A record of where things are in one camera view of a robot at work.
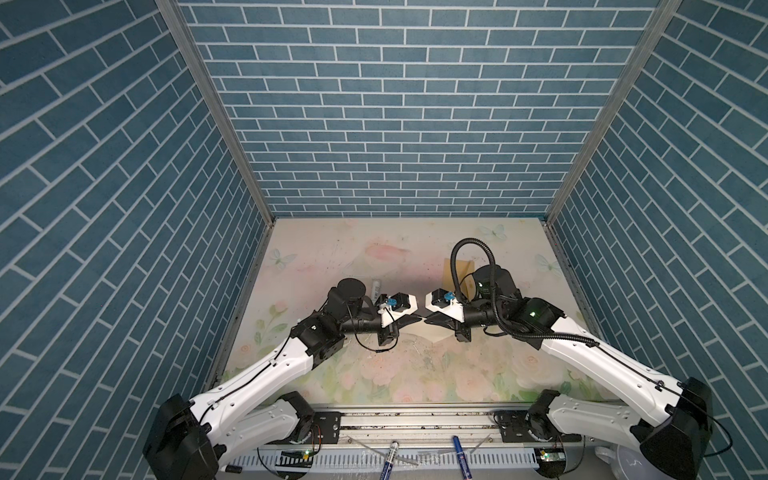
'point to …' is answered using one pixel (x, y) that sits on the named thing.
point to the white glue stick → (376, 289)
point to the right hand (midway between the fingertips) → (425, 313)
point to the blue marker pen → (467, 474)
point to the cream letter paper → (428, 331)
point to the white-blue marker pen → (389, 462)
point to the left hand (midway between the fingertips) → (417, 318)
